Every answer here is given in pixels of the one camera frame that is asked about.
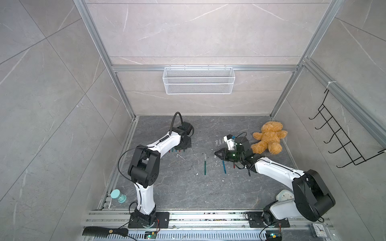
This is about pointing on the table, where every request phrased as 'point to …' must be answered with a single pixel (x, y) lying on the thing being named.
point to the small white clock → (318, 230)
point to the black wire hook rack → (344, 148)
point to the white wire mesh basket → (198, 80)
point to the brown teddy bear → (270, 137)
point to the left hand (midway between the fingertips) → (187, 144)
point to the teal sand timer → (115, 194)
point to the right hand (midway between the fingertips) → (216, 153)
